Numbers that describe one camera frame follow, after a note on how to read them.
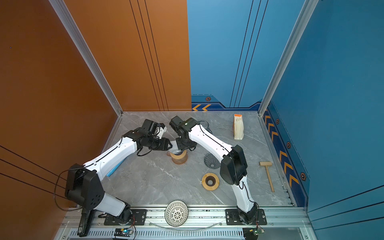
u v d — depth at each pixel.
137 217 0.74
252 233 0.71
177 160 0.93
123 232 0.71
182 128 0.60
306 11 0.71
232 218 0.72
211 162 0.89
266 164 0.90
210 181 0.85
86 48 0.85
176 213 0.74
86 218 0.71
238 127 1.00
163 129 0.79
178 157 0.85
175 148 0.85
